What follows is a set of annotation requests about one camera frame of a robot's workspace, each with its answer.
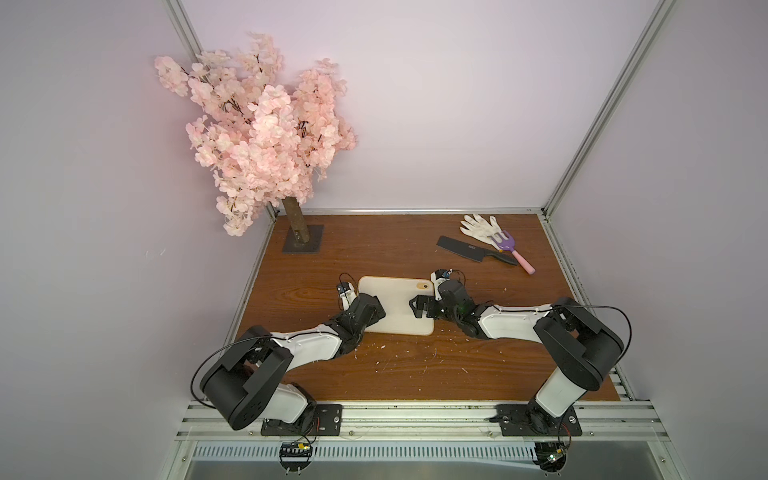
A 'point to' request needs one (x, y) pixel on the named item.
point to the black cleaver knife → (477, 253)
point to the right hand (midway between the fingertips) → (422, 296)
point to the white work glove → (482, 230)
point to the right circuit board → (551, 456)
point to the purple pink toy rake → (508, 244)
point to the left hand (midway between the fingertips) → (374, 307)
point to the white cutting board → (394, 294)
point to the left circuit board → (295, 456)
